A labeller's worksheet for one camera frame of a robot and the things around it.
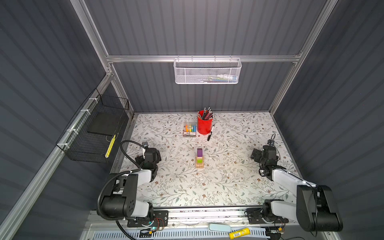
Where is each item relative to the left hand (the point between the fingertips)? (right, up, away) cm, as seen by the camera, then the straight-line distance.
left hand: (146, 154), depth 92 cm
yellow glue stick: (+51, -32, -24) cm, 65 cm away
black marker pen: (+40, +10, +13) cm, 44 cm away
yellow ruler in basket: (-9, +8, -23) cm, 26 cm away
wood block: (+33, -6, -3) cm, 34 cm away
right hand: (+74, +1, -1) cm, 74 cm away
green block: (+33, -3, -6) cm, 34 cm away
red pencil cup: (+37, +20, +5) cm, 42 cm away
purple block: (+33, +3, -8) cm, 34 cm away
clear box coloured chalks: (+26, +16, +16) cm, 35 cm away
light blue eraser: (+42, -30, -22) cm, 57 cm away
